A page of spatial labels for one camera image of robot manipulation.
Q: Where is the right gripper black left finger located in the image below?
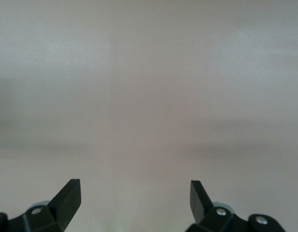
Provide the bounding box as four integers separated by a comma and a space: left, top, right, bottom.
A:
0, 178, 82, 232

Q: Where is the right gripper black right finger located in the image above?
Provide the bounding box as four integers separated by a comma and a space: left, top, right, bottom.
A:
186, 180, 286, 232

